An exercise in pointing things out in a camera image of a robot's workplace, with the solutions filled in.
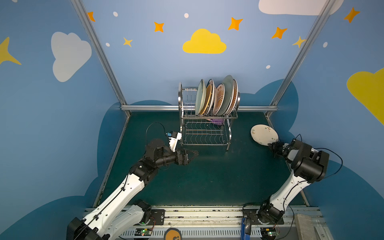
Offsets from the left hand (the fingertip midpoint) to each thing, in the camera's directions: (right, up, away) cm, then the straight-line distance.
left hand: (193, 153), depth 69 cm
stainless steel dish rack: (+5, +11, +35) cm, 37 cm away
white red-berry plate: (+53, +7, +42) cm, 68 cm away
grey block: (+53, -36, +1) cm, 64 cm away
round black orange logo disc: (-10, -39, +1) cm, 41 cm away
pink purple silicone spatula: (+19, +17, +42) cm, 49 cm away
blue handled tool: (+24, -33, -1) cm, 41 cm away
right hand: (+53, +2, +33) cm, 63 cm away
